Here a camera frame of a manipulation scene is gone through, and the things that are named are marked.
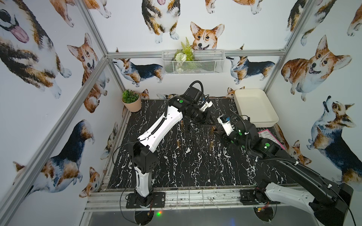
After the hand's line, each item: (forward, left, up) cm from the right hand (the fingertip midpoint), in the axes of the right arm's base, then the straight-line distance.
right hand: (216, 129), depth 72 cm
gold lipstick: (+20, +20, -24) cm, 37 cm away
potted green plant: (+33, +56, -12) cm, 66 cm away
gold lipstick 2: (0, +2, 0) cm, 2 cm away
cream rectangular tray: (+40, -39, -25) cm, 61 cm away
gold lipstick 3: (+4, +22, -22) cm, 31 cm away
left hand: (+2, 0, +3) cm, 4 cm away
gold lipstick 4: (+3, 0, -25) cm, 25 cm away
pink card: (+13, -40, -28) cm, 51 cm away
